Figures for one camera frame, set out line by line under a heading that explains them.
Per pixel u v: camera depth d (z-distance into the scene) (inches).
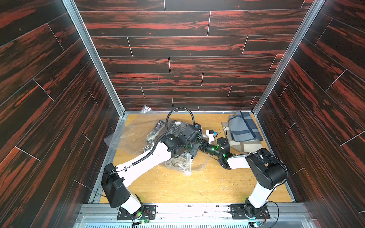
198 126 25.8
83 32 29.0
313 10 26.4
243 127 41.4
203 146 31.0
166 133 21.9
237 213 28.9
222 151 28.8
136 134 41.2
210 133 33.1
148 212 28.9
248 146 37.7
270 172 18.9
